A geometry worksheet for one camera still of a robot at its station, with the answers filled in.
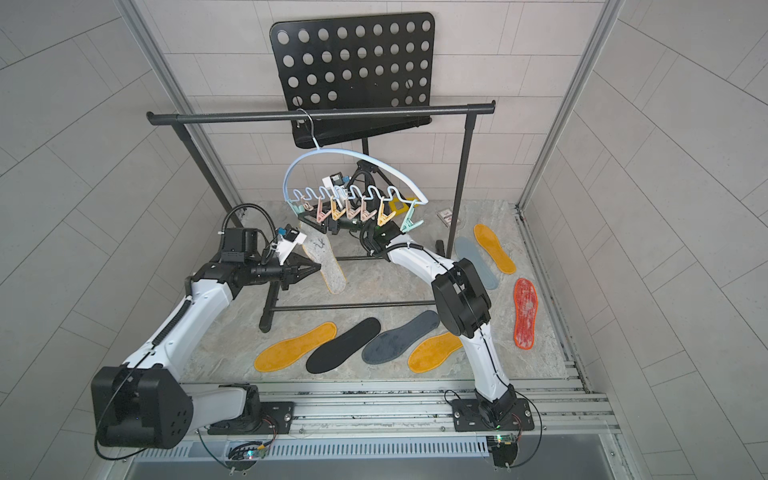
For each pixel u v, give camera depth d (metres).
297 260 0.69
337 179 0.69
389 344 0.83
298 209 0.71
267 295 0.91
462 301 0.53
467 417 0.71
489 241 1.06
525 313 0.89
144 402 0.38
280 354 0.81
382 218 0.57
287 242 0.66
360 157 0.50
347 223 0.71
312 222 0.71
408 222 0.52
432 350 0.82
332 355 0.81
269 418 0.71
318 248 0.74
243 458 0.65
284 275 0.66
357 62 0.68
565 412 0.73
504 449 0.68
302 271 0.73
